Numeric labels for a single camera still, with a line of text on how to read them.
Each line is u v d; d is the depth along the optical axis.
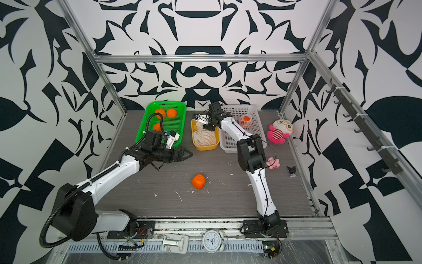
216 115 0.82
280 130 1.02
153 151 0.65
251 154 0.62
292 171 0.91
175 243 0.70
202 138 0.98
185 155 0.74
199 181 0.83
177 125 1.11
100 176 0.47
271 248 0.71
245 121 1.04
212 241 0.69
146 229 0.73
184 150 0.74
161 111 1.12
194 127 1.06
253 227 0.74
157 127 1.15
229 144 0.91
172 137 0.76
